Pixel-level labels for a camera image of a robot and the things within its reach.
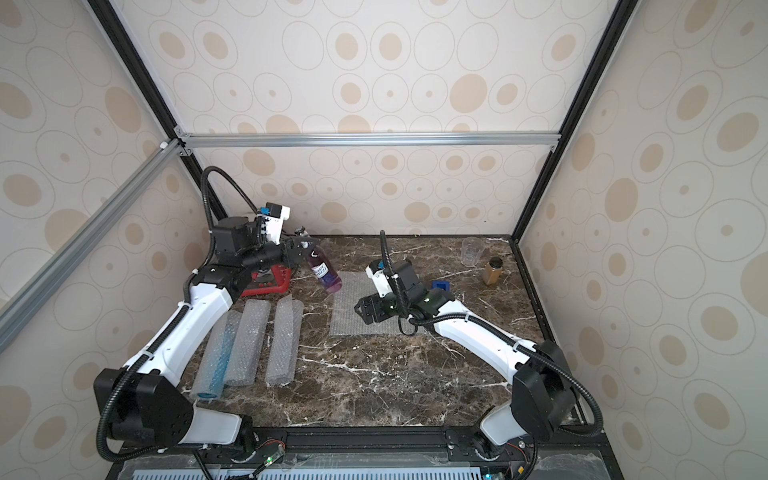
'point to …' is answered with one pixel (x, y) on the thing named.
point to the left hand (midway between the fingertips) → (319, 238)
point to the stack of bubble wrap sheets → (345, 320)
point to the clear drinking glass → (471, 250)
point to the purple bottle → (324, 270)
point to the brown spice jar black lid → (492, 270)
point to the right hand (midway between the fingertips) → (379, 299)
